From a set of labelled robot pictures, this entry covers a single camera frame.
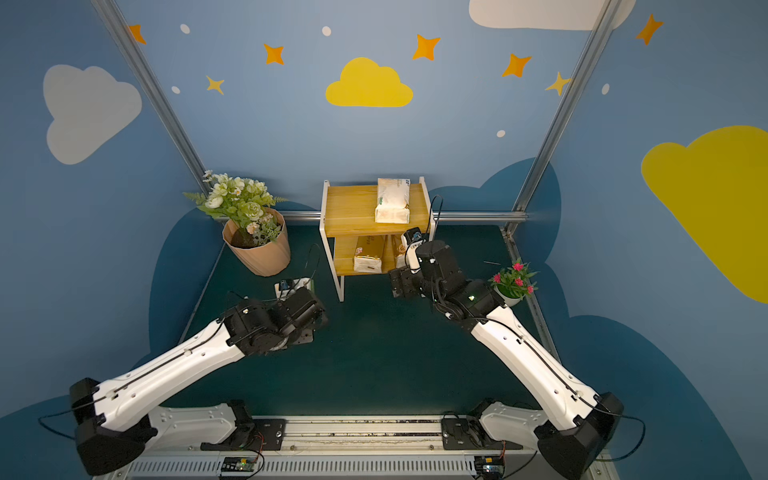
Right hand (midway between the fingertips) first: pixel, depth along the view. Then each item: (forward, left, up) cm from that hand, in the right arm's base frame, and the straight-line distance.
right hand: (411, 263), depth 73 cm
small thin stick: (+24, -31, -28) cm, 48 cm away
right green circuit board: (-38, -22, -31) cm, 54 cm away
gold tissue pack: (+7, +12, -6) cm, 15 cm away
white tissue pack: (-10, +25, +4) cm, 28 cm away
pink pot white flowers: (+19, +50, -11) cm, 55 cm away
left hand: (-13, +25, -9) cm, 30 cm away
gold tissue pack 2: (+9, +3, -7) cm, 12 cm away
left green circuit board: (-42, +40, -30) cm, 65 cm away
